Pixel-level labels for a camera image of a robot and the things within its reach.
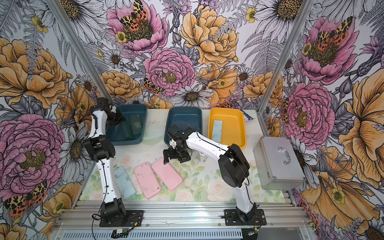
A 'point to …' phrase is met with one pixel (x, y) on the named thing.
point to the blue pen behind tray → (246, 115)
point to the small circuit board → (120, 231)
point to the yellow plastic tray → (233, 126)
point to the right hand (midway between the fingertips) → (173, 165)
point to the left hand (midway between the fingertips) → (124, 121)
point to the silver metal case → (278, 165)
